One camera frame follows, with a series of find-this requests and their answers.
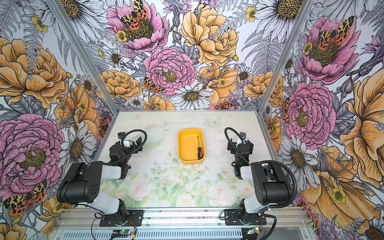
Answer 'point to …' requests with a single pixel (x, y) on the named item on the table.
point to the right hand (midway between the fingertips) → (239, 143)
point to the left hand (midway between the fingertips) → (134, 141)
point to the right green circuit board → (255, 230)
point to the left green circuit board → (125, 232)
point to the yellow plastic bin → (188, 146)
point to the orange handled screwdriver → (200, 153)
